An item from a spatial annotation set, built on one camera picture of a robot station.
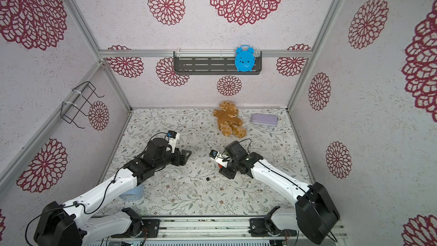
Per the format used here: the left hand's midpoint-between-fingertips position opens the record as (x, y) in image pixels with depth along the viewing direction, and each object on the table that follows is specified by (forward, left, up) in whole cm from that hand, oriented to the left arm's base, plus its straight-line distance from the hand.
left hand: (185, 152), depth 81 cm
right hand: (-3, -18, -5) cm, 19 cm away
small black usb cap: (-8, -10, -14) cm, 19 cm away
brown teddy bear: (+24, -23, -9) cm, 34 cm away
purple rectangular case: (+31, -46, -13) cm, 57 cm away
